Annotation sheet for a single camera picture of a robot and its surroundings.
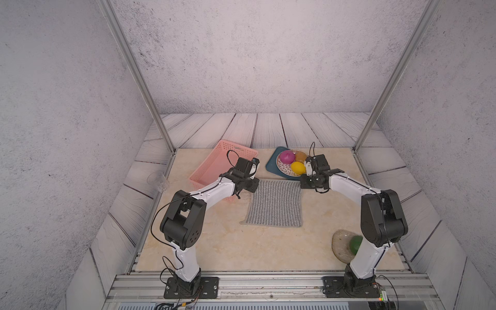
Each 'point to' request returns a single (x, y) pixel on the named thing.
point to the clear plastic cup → (159, 181)
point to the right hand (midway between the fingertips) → (304, 180)
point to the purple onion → (287, 157)
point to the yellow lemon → (298, 168)
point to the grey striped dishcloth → (276, 203)
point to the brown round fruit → (300, 156)
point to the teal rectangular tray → (272, 166)
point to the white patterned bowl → (284, 168)
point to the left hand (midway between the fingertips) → (257, 181)
